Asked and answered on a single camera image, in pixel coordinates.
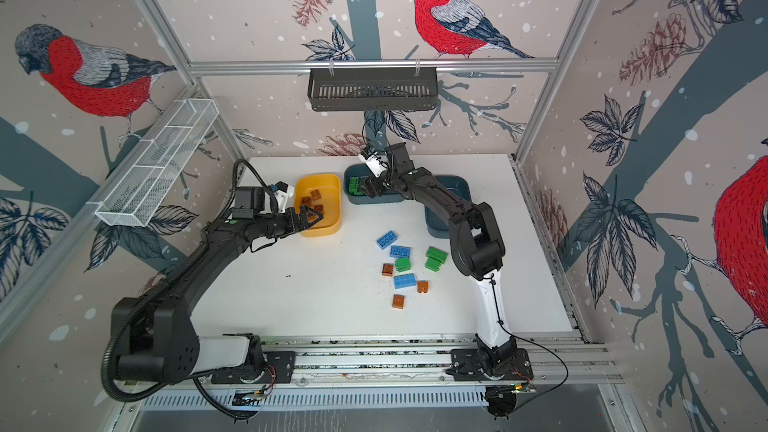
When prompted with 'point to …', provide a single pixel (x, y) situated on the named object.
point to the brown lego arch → (422, 285)
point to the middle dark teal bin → (362, 170)
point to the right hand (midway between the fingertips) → (367, 182)
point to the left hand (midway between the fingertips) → (310, 219)
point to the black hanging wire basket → (375, 91)
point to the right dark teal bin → (457, 185)
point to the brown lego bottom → (398, 301)
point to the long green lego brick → (353, 184)
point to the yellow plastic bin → (323, 193)
